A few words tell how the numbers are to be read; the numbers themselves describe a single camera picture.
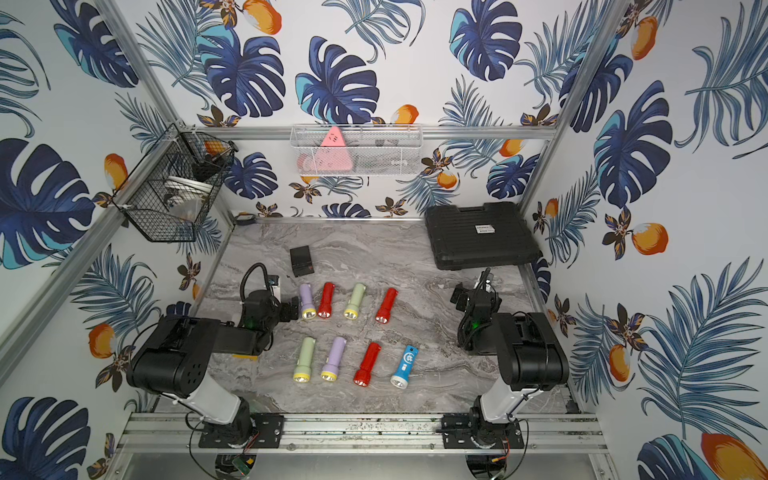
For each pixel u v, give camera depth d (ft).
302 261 3.41
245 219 3.96
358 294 3.19
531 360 1.54
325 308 3.06
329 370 2.67
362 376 2.68
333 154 2.96
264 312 2.50
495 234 3.57
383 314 3.03
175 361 1.53
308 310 3.03
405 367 2.68
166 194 2.96
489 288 2.62
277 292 2.85
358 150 3.04
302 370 2.68
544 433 2.51
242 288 2.35
